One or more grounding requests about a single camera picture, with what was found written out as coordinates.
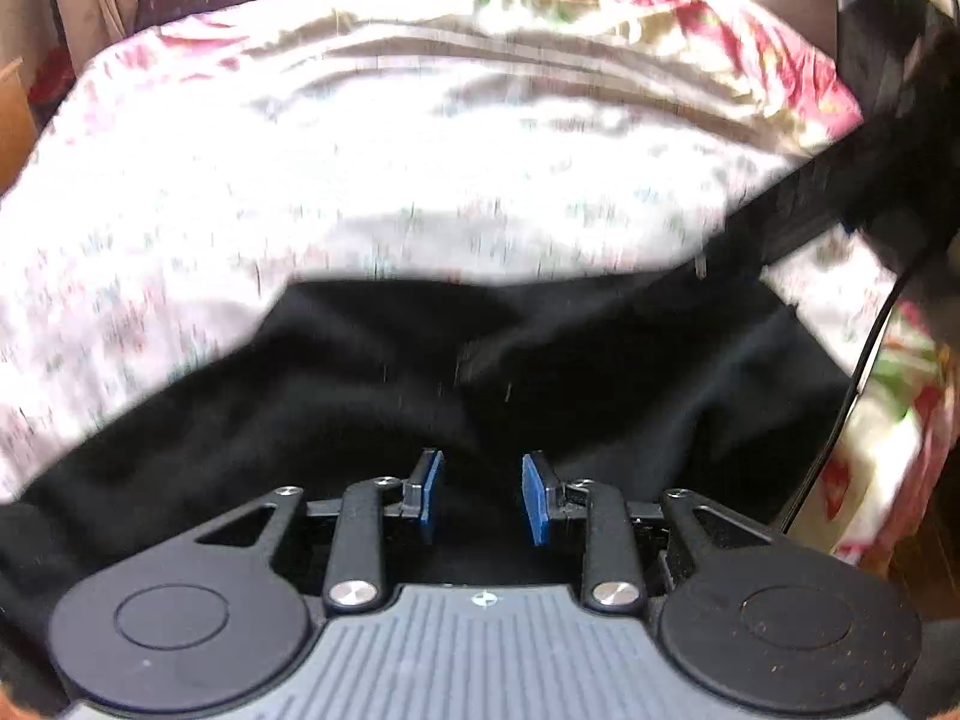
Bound wooden cabinet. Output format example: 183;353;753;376
0;56;40;197

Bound black pants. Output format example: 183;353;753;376
0;120;901;698

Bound cream pink floral blanket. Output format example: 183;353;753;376
315;0;863;166

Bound cream curtain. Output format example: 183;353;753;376
51;0;140;77

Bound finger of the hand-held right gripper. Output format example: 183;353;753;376
840;154;912;241

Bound black cable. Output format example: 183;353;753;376
780;270;912;535

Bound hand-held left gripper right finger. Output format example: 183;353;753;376
521;451;773;612

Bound red floral cloth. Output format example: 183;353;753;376
810;300;960;565

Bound white sprig-print bed sheet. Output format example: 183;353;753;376
0;0;901;503

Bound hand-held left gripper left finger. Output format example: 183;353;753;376
195;448;445;612

